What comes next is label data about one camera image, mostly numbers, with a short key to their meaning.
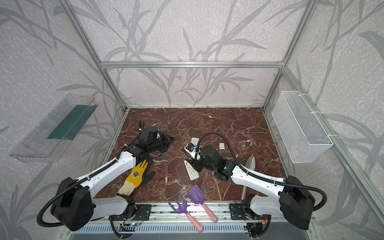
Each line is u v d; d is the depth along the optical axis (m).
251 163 0.89
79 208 0.39
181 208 0.75
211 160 0.59
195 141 1.00
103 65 0.94
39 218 0.37
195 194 0.79
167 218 0.73
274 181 0.44
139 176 0.84
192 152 0.65
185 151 0.77
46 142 0.63
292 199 0.40
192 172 0.86
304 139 0.61
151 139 0.64
